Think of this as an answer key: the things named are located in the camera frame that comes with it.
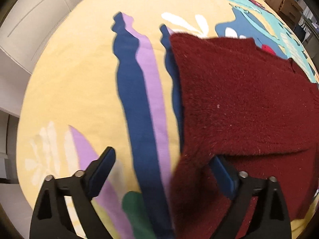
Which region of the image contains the wooden drawer nightstand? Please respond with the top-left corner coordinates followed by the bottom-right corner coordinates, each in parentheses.
top-left (264, 0), bottom-right (303, 24)

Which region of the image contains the dark red knit sweater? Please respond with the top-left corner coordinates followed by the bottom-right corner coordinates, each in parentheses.
top-left (170, 33), bottom-right (318, 238)

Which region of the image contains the white wardrobe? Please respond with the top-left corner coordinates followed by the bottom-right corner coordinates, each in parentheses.
top-left (1, 0), bottom-right (82, 183)

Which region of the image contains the dark blue bag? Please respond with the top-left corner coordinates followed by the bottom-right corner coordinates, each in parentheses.
top-left (294, 24), bottom-right (306, 42)

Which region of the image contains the yellow dinosaur bed cover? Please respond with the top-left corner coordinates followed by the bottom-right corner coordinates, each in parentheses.
top-left (17, 0), bottom-right (318, 238)

